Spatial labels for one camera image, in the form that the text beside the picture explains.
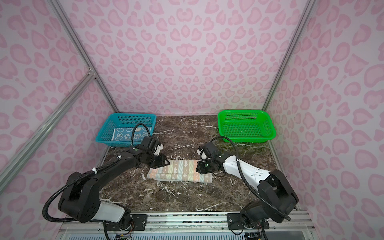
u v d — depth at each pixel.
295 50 0.82
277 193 0.43
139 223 0.74
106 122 1.03
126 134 1.03
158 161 0.77
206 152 0.69
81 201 0.42
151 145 0.71
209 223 0.75
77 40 0.80
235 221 0.74
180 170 0.88
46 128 0.63
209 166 0.71
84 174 0.46
